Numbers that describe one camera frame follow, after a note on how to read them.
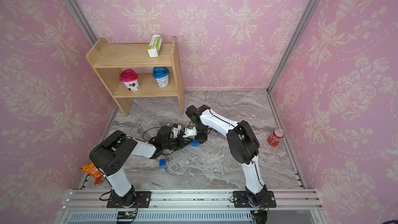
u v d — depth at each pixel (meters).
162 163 0.83
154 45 0.76
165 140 0.76
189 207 0.73
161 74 0.87
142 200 0.75
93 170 0.79
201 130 0.77
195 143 0.89
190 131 0.81
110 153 0.50
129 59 0.76
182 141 0.83
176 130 0.89
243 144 0.51
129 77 0.84
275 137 0.85
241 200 0.73
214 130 0.62
